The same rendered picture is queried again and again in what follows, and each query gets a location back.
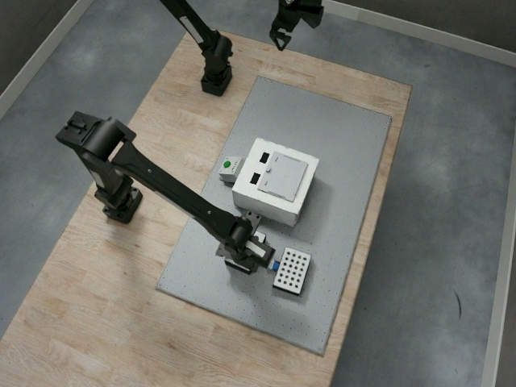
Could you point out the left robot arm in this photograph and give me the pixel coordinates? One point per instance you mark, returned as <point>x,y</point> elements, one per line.
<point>216,54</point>

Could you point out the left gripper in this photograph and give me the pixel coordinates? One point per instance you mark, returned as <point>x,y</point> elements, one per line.
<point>278,23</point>

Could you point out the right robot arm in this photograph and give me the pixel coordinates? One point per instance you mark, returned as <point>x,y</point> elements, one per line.
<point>130,163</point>

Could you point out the white plate with round holes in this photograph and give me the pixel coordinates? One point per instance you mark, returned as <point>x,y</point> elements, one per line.
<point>262,238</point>

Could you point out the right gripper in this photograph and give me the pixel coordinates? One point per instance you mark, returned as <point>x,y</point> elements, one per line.
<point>240,260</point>

